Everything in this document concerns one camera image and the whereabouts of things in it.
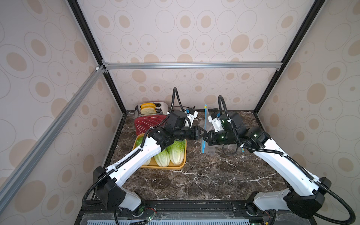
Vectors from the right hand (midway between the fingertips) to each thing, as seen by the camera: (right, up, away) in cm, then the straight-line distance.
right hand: (206, 136), depth 69 cm
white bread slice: (-35, +15, +24) cm, 45 cm away
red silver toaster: (-38, +7, +25) cm, 46 cm away
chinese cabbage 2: (-16, -11, +19) cm, 27 cm away
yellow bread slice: (-35, +19, +26) cm, 48 cm away
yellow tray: (-30, -19, +17) cm, 40 cm away
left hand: (+1, +1, -2) cm, 3 cm away
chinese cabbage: (-24, -15, +15) cm, 31 cm away
